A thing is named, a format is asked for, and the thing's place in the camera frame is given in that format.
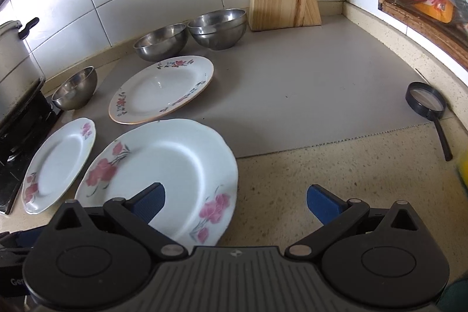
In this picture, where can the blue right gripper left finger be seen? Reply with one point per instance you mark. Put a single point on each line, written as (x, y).
(145, 205)

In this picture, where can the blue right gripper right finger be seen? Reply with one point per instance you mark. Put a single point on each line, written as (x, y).
(331, 210)

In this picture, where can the large white pink-flower plate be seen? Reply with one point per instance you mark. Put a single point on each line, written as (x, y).
(193, 163)

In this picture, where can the small white pink-flower plate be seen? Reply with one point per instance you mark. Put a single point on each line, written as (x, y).
(56, 165)

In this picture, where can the orange-rimmed floral plate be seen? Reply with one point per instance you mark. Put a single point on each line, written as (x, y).
(160, 89)

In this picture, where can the grey counter mat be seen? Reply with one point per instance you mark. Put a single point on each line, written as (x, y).
(291, 88)

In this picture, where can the left steel bowl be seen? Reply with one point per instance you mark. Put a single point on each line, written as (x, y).
(77, 90)

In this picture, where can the yellow sponge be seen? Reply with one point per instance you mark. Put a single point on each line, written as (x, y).
(462, 169)

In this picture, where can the black gas stove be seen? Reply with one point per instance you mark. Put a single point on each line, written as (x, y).
(22, 134)

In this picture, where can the black magnifying glass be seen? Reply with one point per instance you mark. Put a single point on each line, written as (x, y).
(429, 103)

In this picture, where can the middle steel bowl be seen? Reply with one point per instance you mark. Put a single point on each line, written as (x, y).
(165, 42)

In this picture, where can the aluminium pressure cooker pot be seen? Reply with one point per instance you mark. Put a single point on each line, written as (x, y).
(19, 73)

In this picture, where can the lower stacked steel bowl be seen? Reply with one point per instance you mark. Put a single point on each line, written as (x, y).
(221, 39)

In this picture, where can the stacked steel bowl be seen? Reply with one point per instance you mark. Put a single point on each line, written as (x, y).
(221, 39)
(216, 21)

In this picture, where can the upper stacked steel bowl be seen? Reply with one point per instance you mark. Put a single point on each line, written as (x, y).
(216, 21)

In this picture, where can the orange package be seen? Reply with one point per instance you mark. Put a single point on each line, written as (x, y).
(440, 10)

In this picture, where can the wooden window frame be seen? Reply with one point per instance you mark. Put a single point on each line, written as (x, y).
(445, 38)

